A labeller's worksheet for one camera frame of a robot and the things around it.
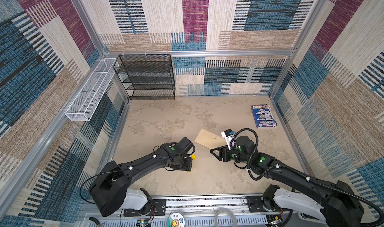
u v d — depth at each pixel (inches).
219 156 27.5
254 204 28.7
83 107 28.1
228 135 28.1
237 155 26.4
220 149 29.3
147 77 42.9
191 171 32.5
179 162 25.3
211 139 38.3
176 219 25.1
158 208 28.7
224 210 29.1
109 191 16.1
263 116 41.4
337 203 15.8
